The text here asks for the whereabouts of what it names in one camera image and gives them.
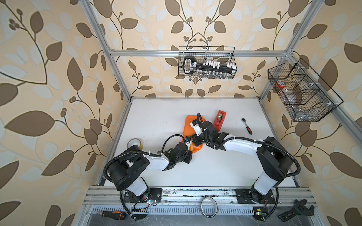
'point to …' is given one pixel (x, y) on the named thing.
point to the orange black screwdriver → (115, 214)
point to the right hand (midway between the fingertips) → (191, 138)
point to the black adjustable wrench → (300, 209)
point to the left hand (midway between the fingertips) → (193, 152)
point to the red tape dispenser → (219, 120)
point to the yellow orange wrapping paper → (189, 132)
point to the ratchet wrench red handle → (243, 120)
